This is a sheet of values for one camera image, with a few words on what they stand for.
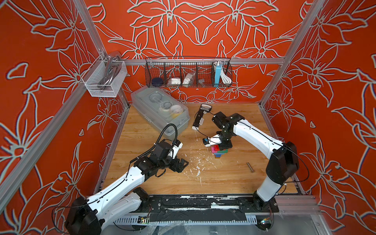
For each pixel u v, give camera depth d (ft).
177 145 2.28
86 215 1.28
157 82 3.11
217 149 2.67
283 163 1.47
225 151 3.06
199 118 3.60
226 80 2.95
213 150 2.72
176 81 2.85
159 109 3.11
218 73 2.80
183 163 2.25
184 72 3.30
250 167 2.79
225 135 2.40
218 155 2.90
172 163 2.22
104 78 2.70
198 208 2.39
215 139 2.40
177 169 2.21
